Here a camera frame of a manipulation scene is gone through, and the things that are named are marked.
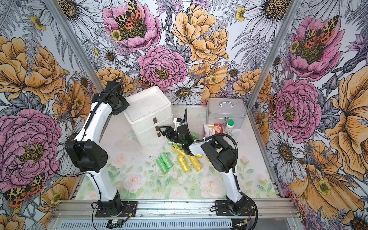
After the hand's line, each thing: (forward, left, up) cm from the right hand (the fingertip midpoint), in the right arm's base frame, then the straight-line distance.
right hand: (159, 132), depth 91 cm
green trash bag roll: (-18, -2, -10) cm, 20 cm away
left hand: (+8, +20, +12) cm, 24 cm away
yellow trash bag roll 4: (-12, -24, -9) cm, 29 cm away
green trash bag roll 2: (-13, -4, -10) cm, 17 cm away
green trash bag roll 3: (-2, -6, -9) cm, 11 cm away
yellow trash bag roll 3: (-11, -14, -10) cm, 20 cm away
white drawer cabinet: (+8, +5, +13) cm, 16 cm away
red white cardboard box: (+7, -33, -9) cm, 35 cm away
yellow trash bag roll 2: (-16, -22, -10) cm, 29 cm away
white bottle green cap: (+7, -47, -5) cm, 47 cm away
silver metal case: (+16, -40, +1) cm, 43 cm away
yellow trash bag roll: (-15, -14, -10) cm, 23 cm away
